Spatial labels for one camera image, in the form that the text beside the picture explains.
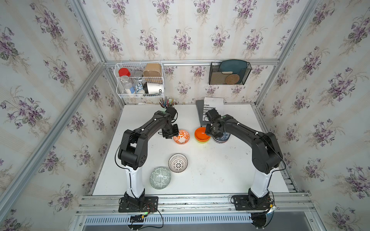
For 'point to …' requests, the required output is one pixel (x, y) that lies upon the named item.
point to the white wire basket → (139, 80)
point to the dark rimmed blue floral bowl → (223, 138)
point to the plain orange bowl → (200, 134)
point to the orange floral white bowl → (183, 137)
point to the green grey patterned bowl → (160, 178)
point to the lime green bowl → (203, 142)
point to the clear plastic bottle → (126, 84)
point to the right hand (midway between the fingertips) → (209, 133)
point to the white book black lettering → (212, 103)
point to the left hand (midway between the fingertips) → (178, 137)
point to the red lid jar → (124, 71)
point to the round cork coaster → (232, 79)
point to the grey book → (200, 106)
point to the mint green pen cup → (162, 109)
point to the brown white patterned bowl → (178, 163)
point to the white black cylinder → (152, 88)
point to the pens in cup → (166, 102)
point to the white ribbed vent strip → (125, 220)
